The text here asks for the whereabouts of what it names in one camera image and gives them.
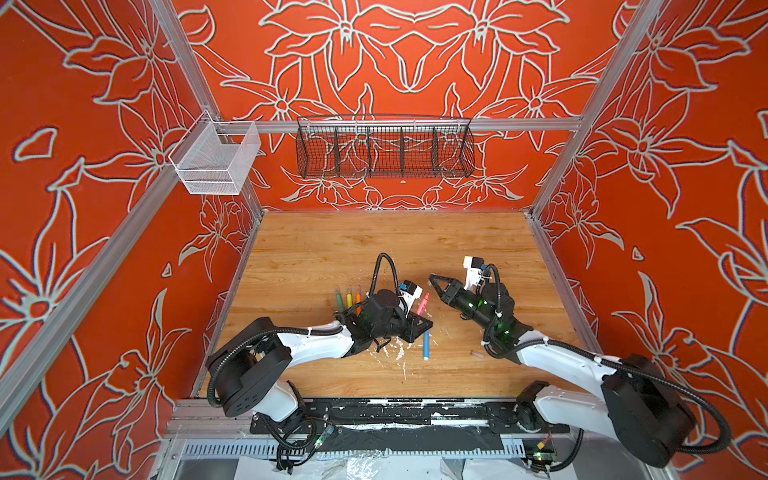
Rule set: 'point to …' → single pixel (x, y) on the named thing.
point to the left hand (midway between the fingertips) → (432, 323)
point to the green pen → (339, 299)
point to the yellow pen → (349, 300)
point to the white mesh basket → (214, 157)
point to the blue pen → (426, 345)
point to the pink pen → (423, 305)
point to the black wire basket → (380, 146)
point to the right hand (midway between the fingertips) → (425, 279)
